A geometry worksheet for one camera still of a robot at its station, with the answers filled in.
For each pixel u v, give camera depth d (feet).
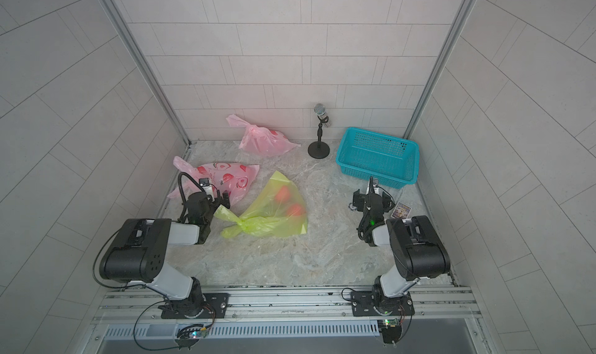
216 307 2.31
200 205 2.35
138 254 1.46
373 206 2.28
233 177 2.99
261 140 3.35
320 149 3.66
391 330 2.23
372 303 2.32
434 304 2.40
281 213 2.71
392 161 3.56
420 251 1.48
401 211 2.98
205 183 2.60
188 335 2.15
